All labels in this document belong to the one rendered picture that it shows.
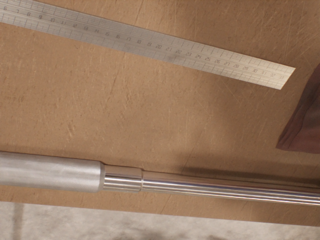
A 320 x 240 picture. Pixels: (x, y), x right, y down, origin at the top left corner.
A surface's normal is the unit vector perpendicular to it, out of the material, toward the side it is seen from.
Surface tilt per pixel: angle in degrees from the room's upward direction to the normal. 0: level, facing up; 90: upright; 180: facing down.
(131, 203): 0
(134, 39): 0
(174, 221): 0
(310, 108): 50
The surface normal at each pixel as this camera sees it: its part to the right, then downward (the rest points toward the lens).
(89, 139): 0.11, 0.72
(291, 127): -0.40, 0.55
